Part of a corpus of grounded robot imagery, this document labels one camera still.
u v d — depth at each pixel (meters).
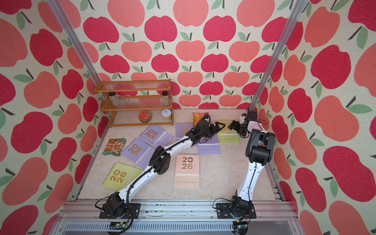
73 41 0.81
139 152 0.96
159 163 0.72
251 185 0.62
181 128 1.09
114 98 0.98
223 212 0.73
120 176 0.86
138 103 1.19
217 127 0.93
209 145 0.99
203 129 0.84
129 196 0.66
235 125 0.96
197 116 1.11
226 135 1.07
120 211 0.67
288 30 0.77
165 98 0.98
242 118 0.99
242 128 0.91
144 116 1.11
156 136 1.04
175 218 0.74
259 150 0.60
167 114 1.11
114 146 0.97
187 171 0.87
